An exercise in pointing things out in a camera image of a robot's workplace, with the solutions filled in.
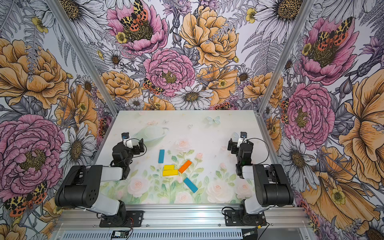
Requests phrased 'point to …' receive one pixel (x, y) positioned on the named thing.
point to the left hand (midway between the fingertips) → (135, 142)
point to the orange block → (185, 166)
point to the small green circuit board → (120, 234)
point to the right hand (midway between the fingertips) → (237, 141)
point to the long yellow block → (170, 172)
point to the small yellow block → (168, 167)
